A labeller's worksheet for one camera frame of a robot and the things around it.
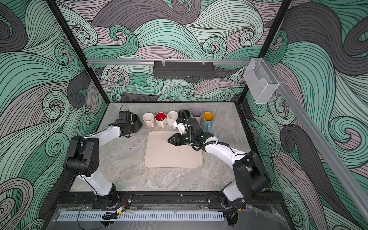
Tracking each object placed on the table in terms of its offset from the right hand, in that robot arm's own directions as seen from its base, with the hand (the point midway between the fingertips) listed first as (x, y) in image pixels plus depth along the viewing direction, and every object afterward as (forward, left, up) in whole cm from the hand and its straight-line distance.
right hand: (170, 141), depth 80 cm
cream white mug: (+25, +10, -11) cm, 29 cm away
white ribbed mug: (+26, +1, -12) cm, 29 cm away
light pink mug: (+20, +17, -7) cm, 27 cm away
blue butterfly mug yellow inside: (+20, -24, -5) cm, 32 cm away
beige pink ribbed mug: (+26, -17, -6) cm, 32 cm away
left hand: (+16, +26, -8) cm, 32 cm away
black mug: (+12, +21, -1) cm, 25 cm away
